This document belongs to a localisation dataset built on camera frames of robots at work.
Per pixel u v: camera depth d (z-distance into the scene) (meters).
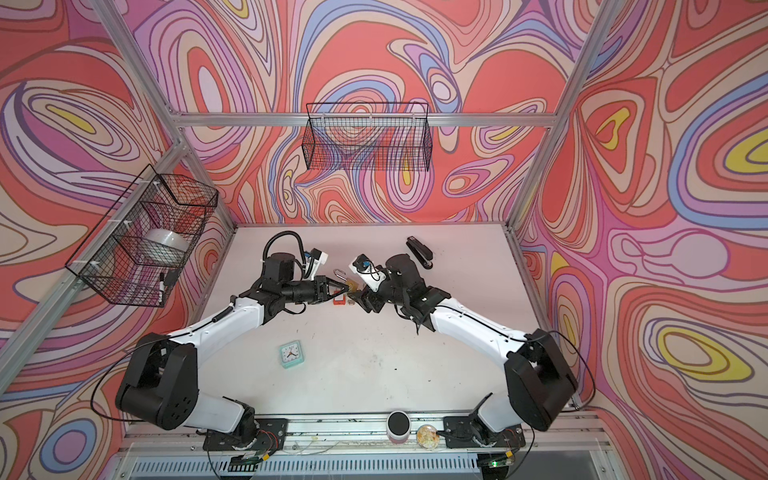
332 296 0.77
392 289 0.68
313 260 0.75
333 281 0.79
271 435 0.73
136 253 0.74
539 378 0.42
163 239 0.73
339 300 0.96
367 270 0.67
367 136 0.94
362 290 0.71
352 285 0.82
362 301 0.70
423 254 1.05
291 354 0.84
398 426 0.71
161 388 0.43
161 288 0.72
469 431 0.73
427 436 0.73
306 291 0.74
